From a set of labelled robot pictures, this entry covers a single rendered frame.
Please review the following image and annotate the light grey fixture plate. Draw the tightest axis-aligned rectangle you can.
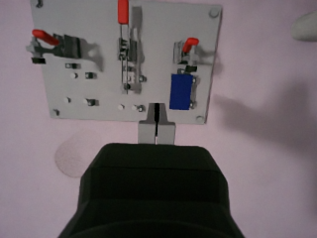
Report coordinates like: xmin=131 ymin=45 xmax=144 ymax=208
xmin=30 ymin=0 xmax=222 ymax=125

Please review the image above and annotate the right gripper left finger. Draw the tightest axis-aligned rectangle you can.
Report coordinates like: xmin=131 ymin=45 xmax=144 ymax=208
xmin=138 ymin=103 xmax=158 ymax=145

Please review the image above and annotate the toggle clamp with red handle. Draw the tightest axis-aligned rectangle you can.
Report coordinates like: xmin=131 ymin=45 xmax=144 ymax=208
xmin=26 ymin=30 xmax=81 ymax=64

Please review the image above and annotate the white bottle with black cap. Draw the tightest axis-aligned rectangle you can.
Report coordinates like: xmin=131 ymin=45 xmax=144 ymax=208
xmin=290 ymin=10 xmax=317 ymax=42

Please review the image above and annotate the dark blue rectangular plate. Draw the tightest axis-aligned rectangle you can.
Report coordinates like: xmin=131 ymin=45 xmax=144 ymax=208
xmin=169 ymin=73 xmax=193 ymax=110

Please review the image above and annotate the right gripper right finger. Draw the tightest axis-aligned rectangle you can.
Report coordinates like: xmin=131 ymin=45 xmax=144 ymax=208
xmin=156 ymin=103 xmax=176 ymax=145

